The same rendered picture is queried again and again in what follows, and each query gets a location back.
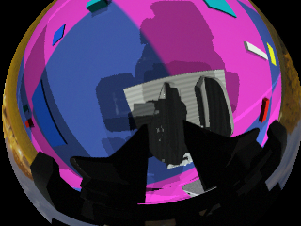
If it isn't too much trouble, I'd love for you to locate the red rectangular block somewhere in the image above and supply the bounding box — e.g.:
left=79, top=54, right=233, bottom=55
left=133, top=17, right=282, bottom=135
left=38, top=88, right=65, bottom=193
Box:
left=260, top=98, right=270, bottom=123

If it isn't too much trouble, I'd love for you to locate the cyan flat plate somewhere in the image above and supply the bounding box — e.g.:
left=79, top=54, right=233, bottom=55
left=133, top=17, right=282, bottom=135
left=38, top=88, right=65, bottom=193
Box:
left=203, top=0, right=237, bottom=18

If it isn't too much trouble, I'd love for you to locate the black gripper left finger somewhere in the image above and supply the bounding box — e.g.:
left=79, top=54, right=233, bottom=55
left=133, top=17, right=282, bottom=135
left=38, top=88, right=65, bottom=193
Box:
left=69, top=124, right=150, bottom=203

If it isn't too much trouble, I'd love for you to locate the yellow rectangular block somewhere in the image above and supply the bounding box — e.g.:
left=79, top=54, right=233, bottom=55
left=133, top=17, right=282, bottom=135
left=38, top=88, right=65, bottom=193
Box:
left=267, top=42, right=276, bottom=65

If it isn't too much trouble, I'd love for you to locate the red rectangular bar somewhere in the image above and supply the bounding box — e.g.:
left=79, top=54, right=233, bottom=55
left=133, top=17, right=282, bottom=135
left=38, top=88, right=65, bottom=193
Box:
left=25, top=118, right=33, bottom=128

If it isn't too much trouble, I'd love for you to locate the small blue flat plate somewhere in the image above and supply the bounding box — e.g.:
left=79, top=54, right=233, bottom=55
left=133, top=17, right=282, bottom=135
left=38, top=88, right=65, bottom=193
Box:
left=52, top=24, right=65, bottom=46

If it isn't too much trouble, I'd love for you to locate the blue flat square plate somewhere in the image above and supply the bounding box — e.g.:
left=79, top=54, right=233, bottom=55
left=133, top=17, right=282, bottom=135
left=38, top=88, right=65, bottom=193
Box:
left=31, top=79, right=68, bottom=147

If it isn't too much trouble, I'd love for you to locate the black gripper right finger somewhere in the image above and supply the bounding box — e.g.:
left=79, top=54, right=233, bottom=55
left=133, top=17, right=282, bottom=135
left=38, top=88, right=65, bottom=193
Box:
left=182, top=120, right=260, bottom=192

